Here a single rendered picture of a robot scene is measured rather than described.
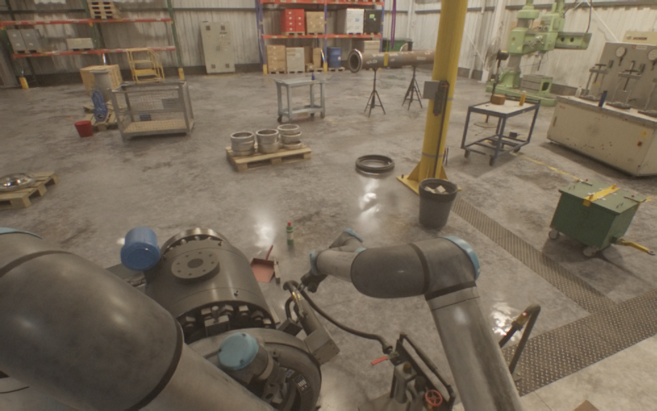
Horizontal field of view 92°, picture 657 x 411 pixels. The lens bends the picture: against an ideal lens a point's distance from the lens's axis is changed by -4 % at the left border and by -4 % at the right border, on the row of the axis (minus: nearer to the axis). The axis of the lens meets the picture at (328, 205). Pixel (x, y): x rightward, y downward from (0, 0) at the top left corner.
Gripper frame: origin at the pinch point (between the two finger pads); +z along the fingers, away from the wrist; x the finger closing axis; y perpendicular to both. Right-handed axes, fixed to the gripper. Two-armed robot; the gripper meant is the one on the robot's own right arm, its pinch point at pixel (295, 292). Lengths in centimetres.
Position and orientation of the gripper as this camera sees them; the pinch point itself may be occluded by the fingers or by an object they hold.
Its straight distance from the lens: 151.2
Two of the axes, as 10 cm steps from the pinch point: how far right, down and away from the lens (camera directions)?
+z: -6.9, 7.3, 0.2
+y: 2.7, 2.8, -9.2
